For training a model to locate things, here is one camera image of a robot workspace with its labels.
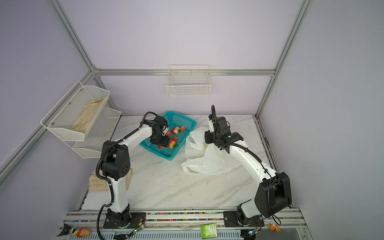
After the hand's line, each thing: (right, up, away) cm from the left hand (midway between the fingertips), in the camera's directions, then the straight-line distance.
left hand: (162, 144), depth 95 cm
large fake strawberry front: (0, -1, -4) cm, 4 cm away
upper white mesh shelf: (-42, +19, -22) cm, 51 cm away
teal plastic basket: (+5, +17, +16) cm, 24 cm away
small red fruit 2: (+12, +10, +13) cm, 21 cm away
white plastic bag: (+27, -7, -16) cm, 32 cm away
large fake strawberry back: (+7, +9, +12) cm, 16 cm away
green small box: (+28, -38, -26) cm, 54 cm away
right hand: (+28, +8, -11) cm, 31 cm away
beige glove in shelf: (-38, +14, -18) cm, 44 cm away
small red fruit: (+7, +3, +9) cm, 11 cm away
